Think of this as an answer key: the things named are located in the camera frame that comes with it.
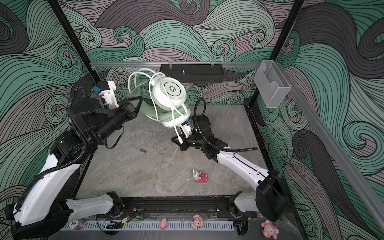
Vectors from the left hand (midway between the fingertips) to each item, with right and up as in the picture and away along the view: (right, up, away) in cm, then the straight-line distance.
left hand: (142, 96), depth 52 cm
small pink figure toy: (+5, -57, +16) cm, 60 cm away
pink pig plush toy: (+53, -58, +13) cm, 80 cm away
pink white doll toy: (+21, -56, +15) cm, 61 cm away
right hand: (+9, -19, +20) cm, 29 cm away
